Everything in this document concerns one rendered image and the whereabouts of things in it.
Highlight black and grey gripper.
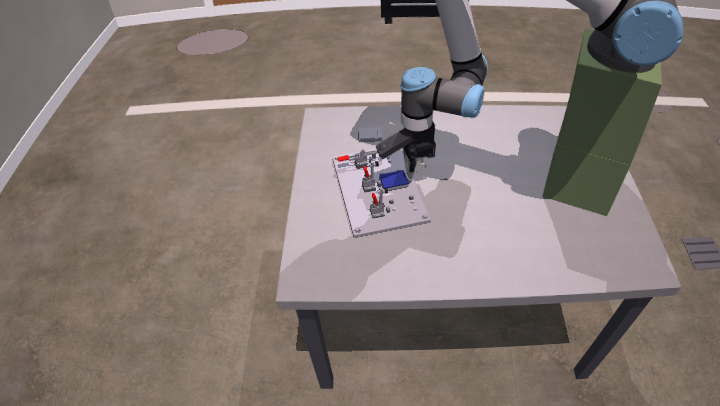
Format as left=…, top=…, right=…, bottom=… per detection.
left=403, top=122, right=436, bottom=179

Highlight toggle clamp with red handle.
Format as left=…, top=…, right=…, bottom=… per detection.
left=370, top=187, right=388, bottom=218
left=337, top=149, right=378, bottom=169

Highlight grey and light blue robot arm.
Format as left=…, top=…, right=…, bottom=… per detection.
left=376, top=0, right=683, bottom=159

